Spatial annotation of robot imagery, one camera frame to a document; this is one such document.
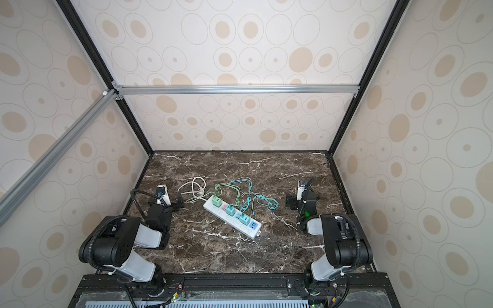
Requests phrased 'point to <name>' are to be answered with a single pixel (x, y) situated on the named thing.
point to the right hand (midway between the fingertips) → (307, 193)
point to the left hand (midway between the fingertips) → (174, 188)
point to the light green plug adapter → (217, 201)
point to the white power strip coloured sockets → (250, 230)
